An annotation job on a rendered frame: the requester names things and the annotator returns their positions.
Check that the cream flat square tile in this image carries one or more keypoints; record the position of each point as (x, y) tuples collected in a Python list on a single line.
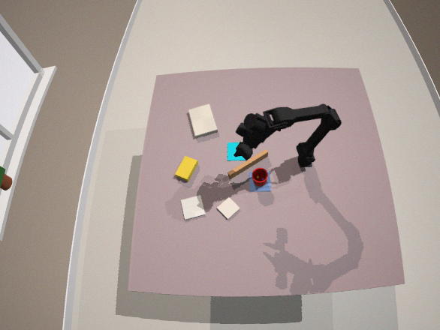
[(228, 208)]

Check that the white flat rectangular block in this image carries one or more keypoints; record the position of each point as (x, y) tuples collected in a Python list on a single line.
[(203, 122)]

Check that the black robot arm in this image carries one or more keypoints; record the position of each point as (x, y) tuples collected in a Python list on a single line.
[(285, 117)]

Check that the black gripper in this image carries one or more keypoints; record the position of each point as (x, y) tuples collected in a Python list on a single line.
[(245, 149)]

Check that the yellow rectangular block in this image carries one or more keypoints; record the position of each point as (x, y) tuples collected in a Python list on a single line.
[(186, 168)]

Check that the white flat square pad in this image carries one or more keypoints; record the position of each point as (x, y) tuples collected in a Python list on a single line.
[(192, 207)]

